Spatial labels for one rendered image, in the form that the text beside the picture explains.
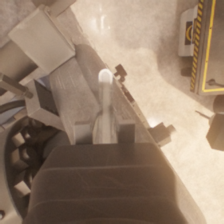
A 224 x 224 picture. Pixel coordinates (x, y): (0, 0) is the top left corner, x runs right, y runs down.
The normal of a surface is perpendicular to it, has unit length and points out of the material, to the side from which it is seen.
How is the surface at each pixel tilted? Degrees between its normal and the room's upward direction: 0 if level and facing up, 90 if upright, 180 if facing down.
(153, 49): 0
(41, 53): 22
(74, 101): 44
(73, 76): 50
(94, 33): 0
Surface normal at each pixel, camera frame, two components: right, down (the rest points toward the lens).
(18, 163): 0.18, 0.47
